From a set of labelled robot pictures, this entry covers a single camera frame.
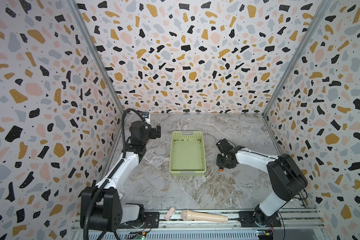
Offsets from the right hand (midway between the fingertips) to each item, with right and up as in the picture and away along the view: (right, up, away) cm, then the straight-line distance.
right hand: (217, 160), depth 93 cm
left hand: (-39, +24, -11) cm, 47 cm away
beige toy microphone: (-18, -22, -20) cm, 35 cm away
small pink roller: (-28, -22, -19) cm, 40 cm away
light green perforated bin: (-19, +3, +5) cm, 20 cm away
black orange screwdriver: (+1, -5, -3) cm, 6 cm away
